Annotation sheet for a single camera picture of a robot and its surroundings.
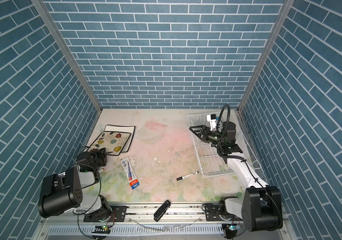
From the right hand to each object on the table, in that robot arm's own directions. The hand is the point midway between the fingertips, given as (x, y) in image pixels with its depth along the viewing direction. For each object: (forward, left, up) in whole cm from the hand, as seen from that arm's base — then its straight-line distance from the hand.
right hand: (191, 129), depth 76 cm
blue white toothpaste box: (-16, +34, -24) cm, 45 cm away
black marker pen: (-14, 0, -26) cm, 29 cm away
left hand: (-3, +51, -17) cm, 53 cm away
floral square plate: (+1, +49, -20) cm, 53 cm away
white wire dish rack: (-6, -14, -24) cm, 28 cm away
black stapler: (-35, +13, -22) cm, 43 cm away
